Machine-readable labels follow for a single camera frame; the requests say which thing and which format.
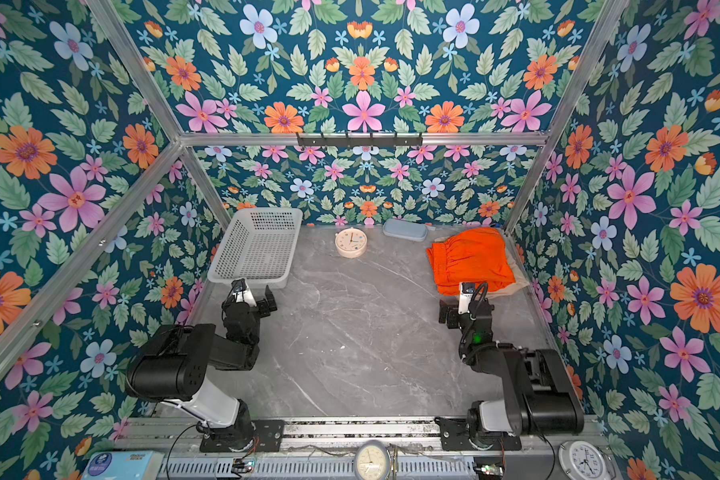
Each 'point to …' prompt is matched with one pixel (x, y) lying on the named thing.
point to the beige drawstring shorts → (520, 280)
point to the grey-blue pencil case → (405, 229)
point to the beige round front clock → (371, 461)
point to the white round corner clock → (583, 460)
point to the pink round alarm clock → (351, 242)
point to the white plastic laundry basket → (258, 246)
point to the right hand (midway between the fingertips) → (458, 299)
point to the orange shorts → (473, 256)
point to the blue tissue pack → (122, 465)
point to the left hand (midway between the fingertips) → (252, 282)
